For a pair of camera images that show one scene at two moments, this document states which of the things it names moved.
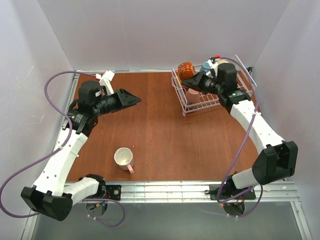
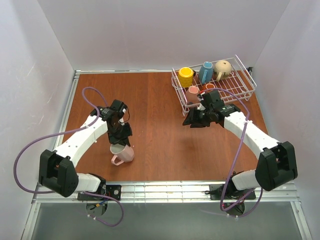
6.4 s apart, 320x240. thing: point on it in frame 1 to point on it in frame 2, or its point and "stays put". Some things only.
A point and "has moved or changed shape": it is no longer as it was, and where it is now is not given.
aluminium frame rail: [178, 191] stays put
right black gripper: [200, 81] to [199, 116]
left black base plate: [113, 192] stays put
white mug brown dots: [192, 96] stays put
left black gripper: [119, 98] to [120, 137]
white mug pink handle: [123, 157] has moved or changed shape
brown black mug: [186, 70] has moved or changed shape
